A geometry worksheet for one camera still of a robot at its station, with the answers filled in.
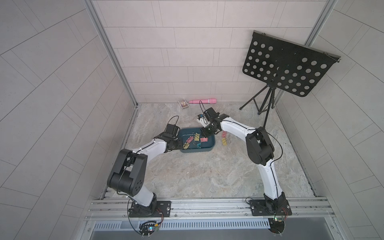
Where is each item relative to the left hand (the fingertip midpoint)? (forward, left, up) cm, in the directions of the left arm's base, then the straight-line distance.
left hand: (181, 142), depth 94 cm
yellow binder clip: (0, -27, +1) cm, 27 cm away
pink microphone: (+35, -20, +2) cm, 41 cm away
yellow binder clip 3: (-3, -3, +1) cm, 4 cm away
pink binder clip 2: (+1, -5, +1) cm, 5 cm away
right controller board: (-42, -47, 0) cm, 63 cm away
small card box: (+34, +1, +1) cm, 34 cm away
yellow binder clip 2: (+3, -10, +1) cm, 10 cm away
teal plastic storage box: (+1, -8, 0) cm, 8 cm away
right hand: (+6, -13, +1) cm, 15 cm away
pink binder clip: (+5, -27, +2) cm, 28 cm away
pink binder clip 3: (+1, -14, +2) cm, 14 cm away
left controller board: (-43, +12, -2) cm, 45 cm away
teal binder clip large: (-4, -11, +3) cm, 12 cm away
